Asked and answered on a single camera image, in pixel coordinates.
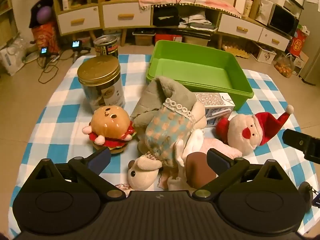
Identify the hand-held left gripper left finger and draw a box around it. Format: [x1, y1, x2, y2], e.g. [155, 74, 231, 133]
[34, 146, 127, 202]

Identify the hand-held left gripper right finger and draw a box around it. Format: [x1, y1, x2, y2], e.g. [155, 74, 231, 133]
[192, 148, 288, 200]

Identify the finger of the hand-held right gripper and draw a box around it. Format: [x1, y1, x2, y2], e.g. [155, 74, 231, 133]
[282, 128, 320, 166]

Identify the pink plush toy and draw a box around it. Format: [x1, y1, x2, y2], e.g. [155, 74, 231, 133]
[192, 129, 243, 161]

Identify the brown plush piece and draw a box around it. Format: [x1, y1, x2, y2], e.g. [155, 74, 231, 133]
[186, 152, 218, 189]

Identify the burger plush toy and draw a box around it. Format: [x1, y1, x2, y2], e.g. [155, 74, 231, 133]
[82, 106, 137, 156]

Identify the santa plush toy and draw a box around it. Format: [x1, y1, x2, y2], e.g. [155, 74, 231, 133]
[216, 104, 294, 157]

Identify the cream plush doll patterned dress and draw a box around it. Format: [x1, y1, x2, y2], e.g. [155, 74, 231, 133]
[127, 97, 208, 193]

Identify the grey plush cloth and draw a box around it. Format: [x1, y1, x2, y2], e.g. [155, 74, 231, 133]
[130, 76, 198, 140]

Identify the green plastic bin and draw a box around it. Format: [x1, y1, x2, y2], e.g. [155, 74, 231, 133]
[146, 40, 255, 112]

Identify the printed drink carton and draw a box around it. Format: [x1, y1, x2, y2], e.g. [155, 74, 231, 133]
[194, 92, 236, 127]

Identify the blue white checkered blanket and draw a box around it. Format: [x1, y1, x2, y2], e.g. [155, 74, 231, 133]
[7, 54, 317, 238]

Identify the bag of oranges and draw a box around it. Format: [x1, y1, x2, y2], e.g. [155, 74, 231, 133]
[274, 54, 297, 78]

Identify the gold lid clear jar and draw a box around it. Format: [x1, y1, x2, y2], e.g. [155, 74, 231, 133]
[77, 55, 126, 114]

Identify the white printed storage box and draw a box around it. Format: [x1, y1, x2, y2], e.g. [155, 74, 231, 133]
[255, 42, 277, 64]

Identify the red gift box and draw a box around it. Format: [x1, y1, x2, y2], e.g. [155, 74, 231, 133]
[287, 29, 310, 57]

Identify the grey refrigerator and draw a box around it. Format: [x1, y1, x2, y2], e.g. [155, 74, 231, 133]
[299, 0, 320, 85]

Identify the egg tray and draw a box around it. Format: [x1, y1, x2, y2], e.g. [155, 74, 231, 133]
[221, 41, 250, 59]

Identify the dark printed tin can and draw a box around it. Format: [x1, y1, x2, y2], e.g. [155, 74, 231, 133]
[94, 35, 118, 59]

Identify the black microwave oven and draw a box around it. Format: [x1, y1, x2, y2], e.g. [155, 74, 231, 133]
[267, 4, 299, 37]

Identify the red lid storage box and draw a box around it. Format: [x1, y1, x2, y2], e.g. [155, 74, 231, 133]
[155, 34, 183, 46]

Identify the clear plastic storage box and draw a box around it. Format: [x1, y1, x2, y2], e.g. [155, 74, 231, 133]
[132, 29, 157, 46]

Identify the white plastic bag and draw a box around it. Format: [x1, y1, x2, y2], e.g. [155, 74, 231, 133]
[0, 39, 28, 77]

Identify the stack of papers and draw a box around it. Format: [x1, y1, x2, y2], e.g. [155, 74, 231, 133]
[179, 14, 218, 32]

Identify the wooden bookshelf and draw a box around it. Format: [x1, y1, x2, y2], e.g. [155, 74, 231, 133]
[0, 0, 19, 48]

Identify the white drawer wooden handle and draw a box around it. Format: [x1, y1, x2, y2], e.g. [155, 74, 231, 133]
[218, 14, 263, 39]
[57, 6, 100, 35]
[102, 2, 152, 28]
[258, 28, 290, 51]

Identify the black floor cable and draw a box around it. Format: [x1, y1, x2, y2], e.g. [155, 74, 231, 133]
[37, 52, 75, 84]

